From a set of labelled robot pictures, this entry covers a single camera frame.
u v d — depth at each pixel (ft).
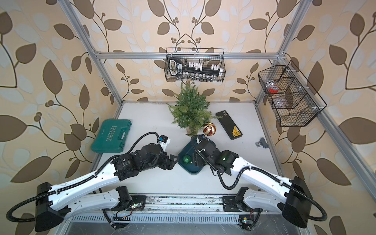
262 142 3.14
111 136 3.15
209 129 2.47
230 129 3.36
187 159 2.79
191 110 2.58
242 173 1.56
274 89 2.65
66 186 1.40
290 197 1.30
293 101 2.47
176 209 2.42
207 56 2.99
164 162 2.07
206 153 1.88
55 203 1.32
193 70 2.76
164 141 2.12
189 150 3.06
